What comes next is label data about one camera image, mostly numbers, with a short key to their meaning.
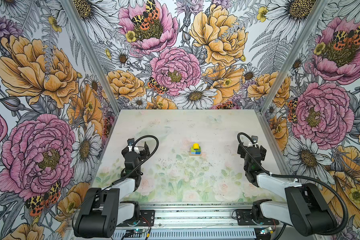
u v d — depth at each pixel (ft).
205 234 2.55
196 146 3.02
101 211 1.40
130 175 2.03
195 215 2.53
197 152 3.13
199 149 3.18
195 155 3.17
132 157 2.27
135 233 2.38
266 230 2.35
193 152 3.15
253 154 2.17
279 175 2.93
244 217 2.43
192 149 3.09
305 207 1.40
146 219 2.40
